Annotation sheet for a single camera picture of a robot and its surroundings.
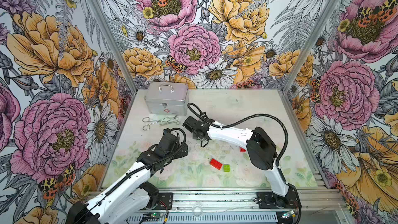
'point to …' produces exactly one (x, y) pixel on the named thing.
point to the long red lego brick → (215, 164)
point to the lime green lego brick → (226, 167)
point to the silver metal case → (167, 98)
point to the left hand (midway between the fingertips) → (178, 153)
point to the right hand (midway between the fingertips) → (202, 137)
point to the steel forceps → (147, 127)
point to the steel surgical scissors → (147, 119)
